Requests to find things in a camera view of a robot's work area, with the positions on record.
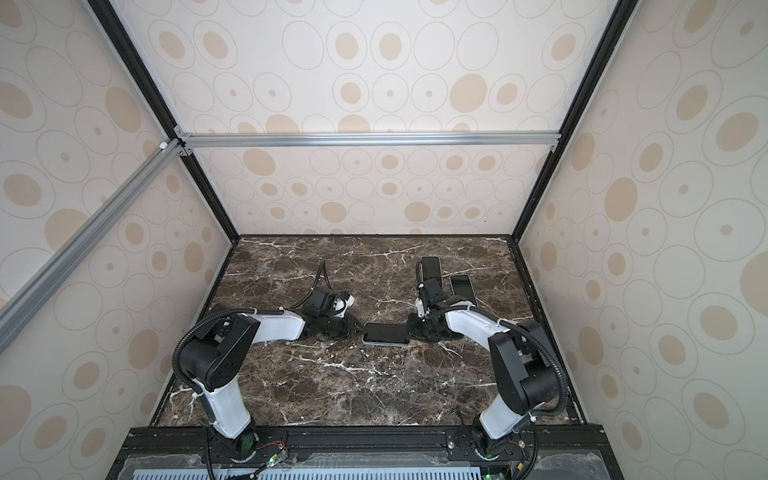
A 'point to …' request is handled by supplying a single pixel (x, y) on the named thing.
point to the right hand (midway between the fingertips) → (410, 334)
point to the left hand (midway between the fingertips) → (372, 328)
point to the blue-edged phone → (462, 287)
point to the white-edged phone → (432, 268)
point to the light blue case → (384, 344)
